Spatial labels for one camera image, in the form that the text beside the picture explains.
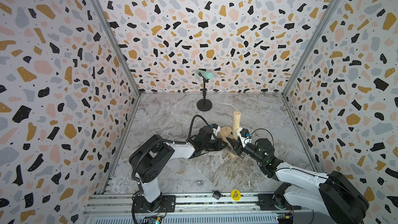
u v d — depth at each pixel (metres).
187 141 0.64
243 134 0.66
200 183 0.77
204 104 1.14
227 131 0.97
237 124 0.68
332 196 0.42
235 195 0.76
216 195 0.73
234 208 0.73
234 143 0.73
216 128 0.84
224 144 0.87
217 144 0.78
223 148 0.85
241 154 0.73
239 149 0.71
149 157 0.49
